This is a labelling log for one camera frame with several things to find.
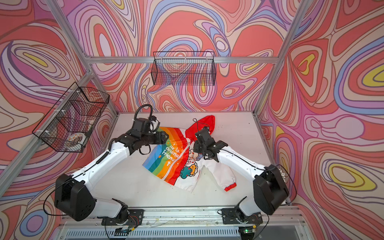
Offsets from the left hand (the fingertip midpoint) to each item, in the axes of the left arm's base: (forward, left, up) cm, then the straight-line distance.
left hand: (165, 136), depth 82 cm
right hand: (-4, -18, -8) cm, 20 cm away
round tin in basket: (-7, +40, +8) cm, 42 cm away
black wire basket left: (-2, +48, +10) cm, 49 cm away
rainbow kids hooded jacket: (-7, -5, -17) cm, 19 cm away
